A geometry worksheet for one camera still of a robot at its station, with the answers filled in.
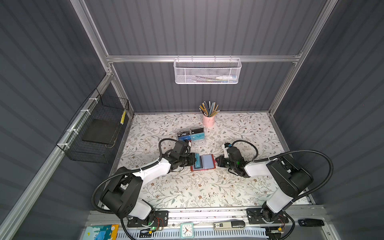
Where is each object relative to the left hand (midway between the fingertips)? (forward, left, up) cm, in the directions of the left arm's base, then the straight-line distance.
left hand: (197, 159), depth 87 cm
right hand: (+2, -13, -7) cm, 15 cm away
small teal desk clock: (-34, +7, -5) cm, 35 cm away
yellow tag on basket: (+18, +41, +19) cm, 48 cm away
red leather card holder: (+2, -7, -8) cm, 10 cm away
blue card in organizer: (+17, +7, -1) cm, 18 cm away
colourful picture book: (-32, +45, -7) cm, 55 cm away
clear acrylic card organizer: (+21, +4, +2) cm, 22 cm away
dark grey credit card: (+20, -1, +2) cm, 20 cm away
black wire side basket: (+4, +50, +22) cm, 55 cm away
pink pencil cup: (+30, -11, -1) cm, 32 cm away
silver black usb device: (-33, -15, -2) cm, 37 cm away
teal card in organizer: (+17, -2, -1) cm, 17 cm away
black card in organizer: (+19, +7, +1) cm, 20 cm away
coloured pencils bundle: (+37, -11, +5) cm, 39 cm away
